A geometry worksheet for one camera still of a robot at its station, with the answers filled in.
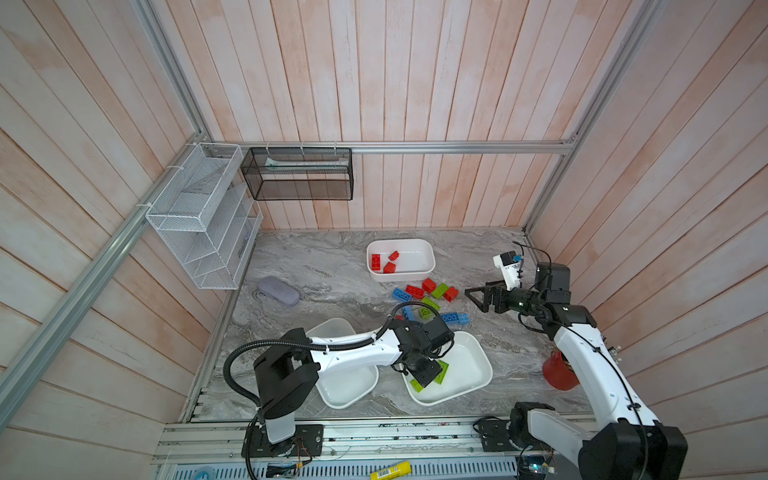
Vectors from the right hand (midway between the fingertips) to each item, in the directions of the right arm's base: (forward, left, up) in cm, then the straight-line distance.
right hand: (479, 287), depth 79 cm
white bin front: (-15, 0, -20) cm, 25 cm away
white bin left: (-22, +37, -19) cm, 47 cm away
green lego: (-24, +17, -7) cm, 30 cm away
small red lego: (+26, +22, -18) cm, 39 cm away
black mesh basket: (+45, +57, +5) cm, 73 cm away
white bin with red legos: (+25, +20, -19) cm, 37 cm away
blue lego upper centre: (+8, +20, -17) cm, 28 cm away
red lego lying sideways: (+10, +3, -19) cm, 22 cm away
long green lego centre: (+7, +10, -20) cm, 23 cm away
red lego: (+22, +29, -17) cm, 40 cm away
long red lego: (+10, +15, -18) cm, 26 cm away
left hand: (-20, +15, -14) cm, 28 cm away
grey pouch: (+8, +61, -15) cm, 64 cm away
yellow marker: (-40, +23, -17) cm, 50 cm away
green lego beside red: (+11, +7, -19) cm, 23 cm away
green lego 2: (-19, +10, -18) cm, 28 cm away
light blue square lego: (0, 0, -18) cm, 18 cm away
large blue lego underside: (+1, +4, -19) cm, 19 cm away
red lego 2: (+20, +24, -18) cm, 36 cm away
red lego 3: (+12, +11, -17) cm, 24 cm away
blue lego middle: (+1, +18, -17) cm, 25 cm away
